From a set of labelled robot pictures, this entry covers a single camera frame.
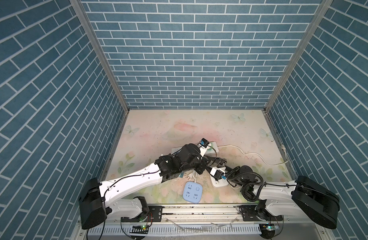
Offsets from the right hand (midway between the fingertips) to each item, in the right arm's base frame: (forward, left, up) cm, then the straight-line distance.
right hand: (204, 157), depth 72 cm
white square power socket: (-6, -10, -17) cm, 21 cm away
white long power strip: (+16, -7, -19) cm, 26 cm away
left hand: (-1, -2, -1) cm, 3 cm away
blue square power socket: (-11, +5, -18) cm, 22 cm away
